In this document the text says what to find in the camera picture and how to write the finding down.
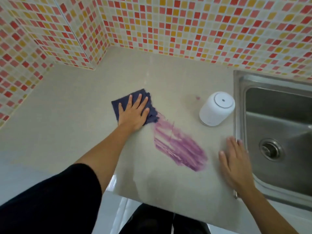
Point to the black sleeve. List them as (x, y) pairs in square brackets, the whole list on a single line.
[(48, 202)]

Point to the white plastic cup housing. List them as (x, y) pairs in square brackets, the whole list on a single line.
[(217, 109)]

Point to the dark blue cloth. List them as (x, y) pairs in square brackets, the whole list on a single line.
[(152, 114)]

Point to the person's black trousers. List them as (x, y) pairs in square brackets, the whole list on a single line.
[(151, 221)]

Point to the stainless steel double sink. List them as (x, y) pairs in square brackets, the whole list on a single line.
[(280, 107)]

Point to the metal sink drain strainer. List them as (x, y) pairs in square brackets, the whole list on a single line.
[(271, 149)]

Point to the person's left hand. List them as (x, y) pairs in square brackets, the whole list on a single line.
[(132, 119)]

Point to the purple stain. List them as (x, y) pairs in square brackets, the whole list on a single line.
[(178, 146)]

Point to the person's right hand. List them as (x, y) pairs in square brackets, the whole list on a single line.
[(237, 168)]

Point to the person's right forearm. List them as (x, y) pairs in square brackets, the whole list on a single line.
[(263, 214)]

